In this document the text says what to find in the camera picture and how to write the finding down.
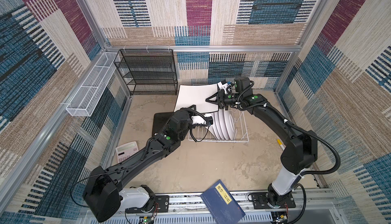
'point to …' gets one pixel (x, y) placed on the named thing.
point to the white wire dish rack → (201, 133)
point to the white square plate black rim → (189, 95)
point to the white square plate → (211, 127)
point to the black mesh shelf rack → (148, 72)
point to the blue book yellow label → (221, 205)
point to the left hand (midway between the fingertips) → (191, 101)
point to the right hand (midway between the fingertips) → (206, 103)
